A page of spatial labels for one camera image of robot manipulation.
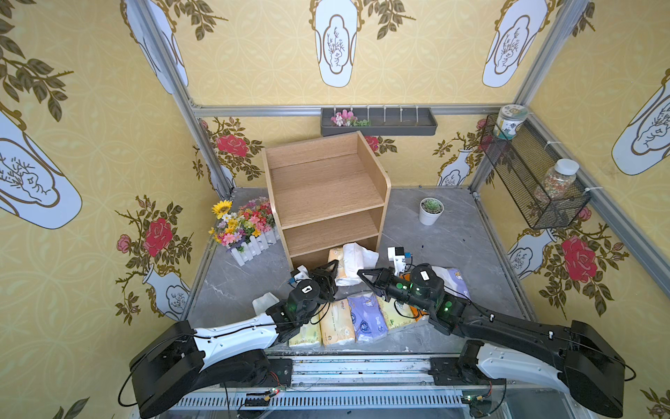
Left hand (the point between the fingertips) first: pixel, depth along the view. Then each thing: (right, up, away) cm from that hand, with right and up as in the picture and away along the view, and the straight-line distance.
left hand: (334, 259), depth 79 cm
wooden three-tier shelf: (-2, +20, -2) cm, 20 cm away
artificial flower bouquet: (-27, +13, +9) cm, 31 cm away
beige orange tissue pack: (+1, -19, -1) cm, 19 cm away
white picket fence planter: (-32, 0, +15) cm, 35 cm away
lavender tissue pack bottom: (+39, -8, +7) cm, 40 cm away
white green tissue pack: (-21, -13, 0) cm, 25 cm away
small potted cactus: (+37, +15, +24) cm, 47 cm away
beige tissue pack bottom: (+5, +1, -3) cm, 6 cm away
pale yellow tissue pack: (-7, -22, -1) cm, 23 cm away
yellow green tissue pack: (+18, -18, 0) cm, 25 cm away
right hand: (+7, -2, -6) cm, 10 cm away
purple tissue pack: (+10, -18, 0) cm, 20 cm away
